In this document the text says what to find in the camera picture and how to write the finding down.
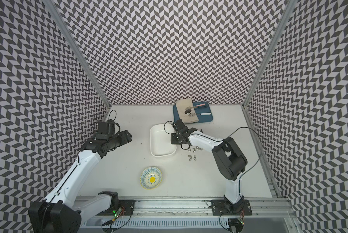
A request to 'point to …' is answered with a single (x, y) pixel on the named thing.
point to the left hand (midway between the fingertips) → (125, 138)
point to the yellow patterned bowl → (150, 178)
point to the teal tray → (204, 108)
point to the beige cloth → (182, 105)
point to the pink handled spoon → (190, 108)
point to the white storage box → (160, 144)
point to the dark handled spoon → (188, 111)
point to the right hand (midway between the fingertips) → (174, 141)
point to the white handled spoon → (203, 113)
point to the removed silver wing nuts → (195, 158)
